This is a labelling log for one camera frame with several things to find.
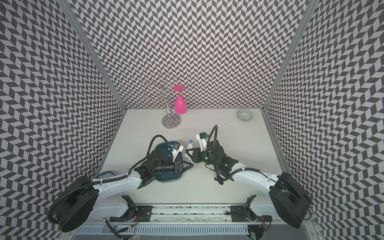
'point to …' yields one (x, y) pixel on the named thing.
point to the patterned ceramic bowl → (244, 115)
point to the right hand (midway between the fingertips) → (186, 154)
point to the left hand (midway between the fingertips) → (191, 166)
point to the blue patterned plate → (105, 174)
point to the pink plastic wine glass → (180, 104)
